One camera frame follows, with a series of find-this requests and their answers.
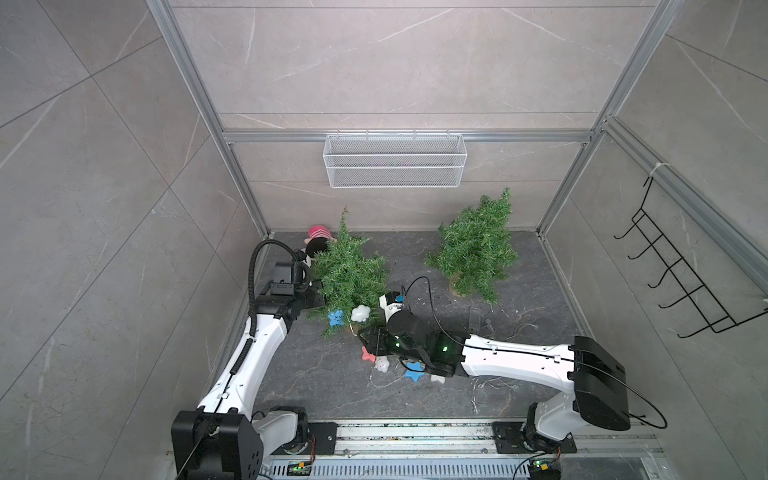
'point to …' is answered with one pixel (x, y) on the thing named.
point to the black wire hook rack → (716, 316)
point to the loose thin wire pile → (498, 391)
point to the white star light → (434, 377)
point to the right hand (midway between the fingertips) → (365, 336)
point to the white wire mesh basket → (389, 161)
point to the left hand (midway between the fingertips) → (321, 285)
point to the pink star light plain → (367, 356)
